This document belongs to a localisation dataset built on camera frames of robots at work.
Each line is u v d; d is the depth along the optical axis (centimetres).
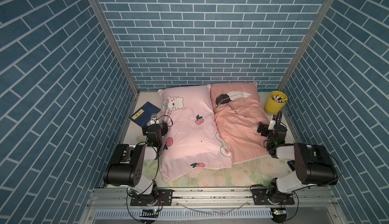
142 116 105
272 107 99
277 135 72
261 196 74
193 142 80
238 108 99
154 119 78
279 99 102
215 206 72
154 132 70
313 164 47
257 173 83
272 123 84
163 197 74
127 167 45
